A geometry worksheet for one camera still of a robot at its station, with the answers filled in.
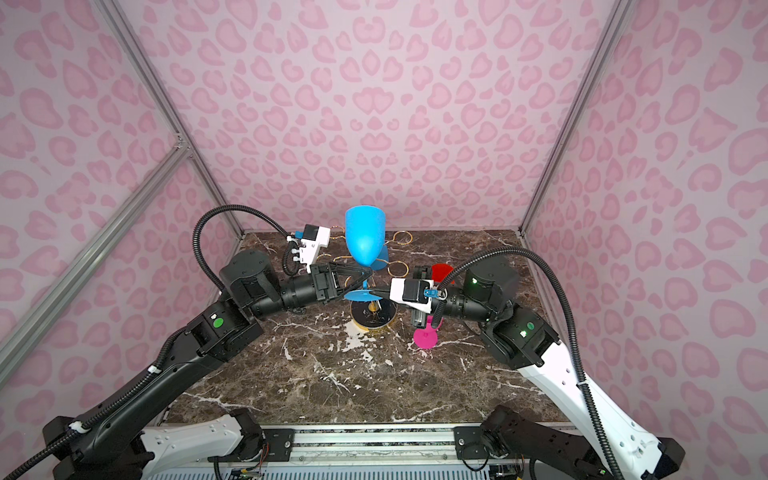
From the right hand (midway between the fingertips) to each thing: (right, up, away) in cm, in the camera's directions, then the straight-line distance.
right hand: (376, 286), depth 51 cm
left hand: (-1, +2, +1) cm, 3 cm away
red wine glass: (+17, 0, +39) cm, 43 cm away
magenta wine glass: (+13, -20, +40) cm, 46 cm away
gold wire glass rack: (-2, -13, +44) cm, 46 cm away
